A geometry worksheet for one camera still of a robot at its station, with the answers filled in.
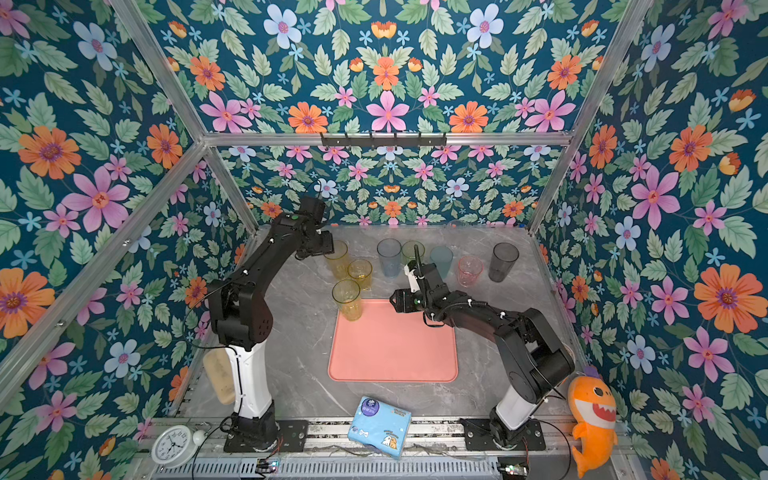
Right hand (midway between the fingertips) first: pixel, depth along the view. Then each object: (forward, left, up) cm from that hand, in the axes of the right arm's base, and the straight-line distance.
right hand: (399, 295), depth 90 cm
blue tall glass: (+14, +3, +5) cm, 15 cm away
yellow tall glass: (+9, +19, +10) cm, 23 cm away
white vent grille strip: (-42, -10, -10) cm, 45 cm away
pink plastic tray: (-12, +4, -10) cm, 16 cm away
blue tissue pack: (-35, +4, -3) cm, 35 cm away
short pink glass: (+16, -25, -8) cm, 31 cm away
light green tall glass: (-1, +15, +4) cm, 16 cm away
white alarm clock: (-38, +53, -4) cm, 65 cm away
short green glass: (+16, -3, +2) cm, 16 cm away
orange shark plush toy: (-30, -47, 0) cm, 56 cm away
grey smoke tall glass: (+10, -33, +6) cm, 35 cm away
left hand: (+15, +23, +10) cm, 29 cm away
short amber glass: (+12, +14, -4) cm, 19 cm away
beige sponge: (-20, +50, -5) cm, 54 cm away
